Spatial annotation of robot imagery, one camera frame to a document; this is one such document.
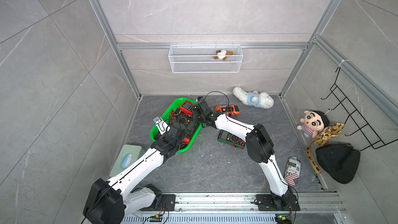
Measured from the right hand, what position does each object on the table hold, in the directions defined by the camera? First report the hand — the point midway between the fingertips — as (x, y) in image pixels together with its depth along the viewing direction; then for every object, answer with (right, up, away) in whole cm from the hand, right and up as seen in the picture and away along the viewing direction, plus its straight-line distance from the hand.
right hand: (194, 114), depth 96 cm
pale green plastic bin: (-35, -21, -14) cm, 43 cm away
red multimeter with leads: (-5, +4, +3) cm, 7 cm away
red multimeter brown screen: (-3, -13, -4) cm, 14 cm away
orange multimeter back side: (+24, +2, +10) cm, 26 cm away
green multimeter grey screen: (-4, -6, -1) cm, 7 cm away
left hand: (-13, -5, -15) cm, 20 cm away
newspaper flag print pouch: (+53, -30, -15) cm, 63 cm away
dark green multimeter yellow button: (+22, -16, -4) cm, 28 cm away
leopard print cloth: (+68, -9, -21) cm, 71 cm away
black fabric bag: (+66, -20, -29) cm, 75 cm away
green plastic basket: (-18, -5, +4) cm, 19 cm away
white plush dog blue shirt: (+45, +9, +9) cm, 47 cm away
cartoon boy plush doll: (+65, -4, -15) cm, 67 cm away
